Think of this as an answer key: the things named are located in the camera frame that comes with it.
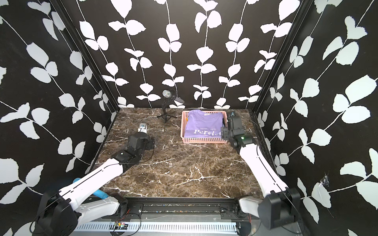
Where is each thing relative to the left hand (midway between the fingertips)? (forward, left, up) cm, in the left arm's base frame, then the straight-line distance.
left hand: (144, 133), depth 82 cm
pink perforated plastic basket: (+4, -33, -15) cm, 37 cm away
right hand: (+1, -49, +3) cm, 49 cm away
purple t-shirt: (+17, -36, -13) cm, 42 cm away
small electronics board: (-41, +10, -19) cm, 47 cm away
